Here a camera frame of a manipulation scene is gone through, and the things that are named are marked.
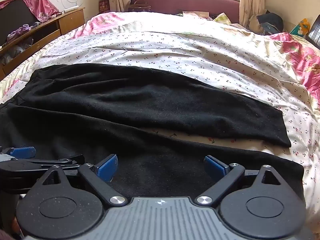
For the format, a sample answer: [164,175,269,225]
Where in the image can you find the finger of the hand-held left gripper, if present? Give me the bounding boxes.
[27,154,85,167]
[0,146,37,159]

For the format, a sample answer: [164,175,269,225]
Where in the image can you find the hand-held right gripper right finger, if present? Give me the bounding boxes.
[196,155,287,207]

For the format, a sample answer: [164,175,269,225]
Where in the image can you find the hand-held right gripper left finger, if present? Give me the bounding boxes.
[37,154,127,207]

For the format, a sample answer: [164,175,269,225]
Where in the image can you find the black pants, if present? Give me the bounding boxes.
[0,64,304,202]

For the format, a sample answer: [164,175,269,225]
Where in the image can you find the white cherry print bedsheet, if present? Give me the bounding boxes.
[0,11,320,230]

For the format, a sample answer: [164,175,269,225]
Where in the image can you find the purple crumpled bag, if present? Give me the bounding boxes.
[7,24,39,42]

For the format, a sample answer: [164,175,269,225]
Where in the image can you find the black television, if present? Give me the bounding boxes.
[0,0,42,46]

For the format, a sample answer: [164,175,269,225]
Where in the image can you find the wooden cabinet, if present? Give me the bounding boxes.
[0,7,86,80]

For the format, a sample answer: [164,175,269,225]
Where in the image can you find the yellow checked cloth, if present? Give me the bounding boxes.
[212,12,233,25]

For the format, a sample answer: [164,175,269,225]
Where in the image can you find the pink floral cover cloth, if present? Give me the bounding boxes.
[0,0,63,23]

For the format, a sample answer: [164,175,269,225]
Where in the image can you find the red box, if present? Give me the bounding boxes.
[99,0,111,13]

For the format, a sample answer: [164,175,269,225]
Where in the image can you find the colourful printed package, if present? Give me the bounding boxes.
[289,18,311,36]

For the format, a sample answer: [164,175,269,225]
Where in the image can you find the brown handbag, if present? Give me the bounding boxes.
[128,0,152,13]

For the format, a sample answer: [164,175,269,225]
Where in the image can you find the maroon padded bench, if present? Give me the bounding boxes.
[129,0,241,25]

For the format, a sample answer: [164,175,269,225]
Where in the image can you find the dark wooden headboard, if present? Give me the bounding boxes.
[303,13,320,47]

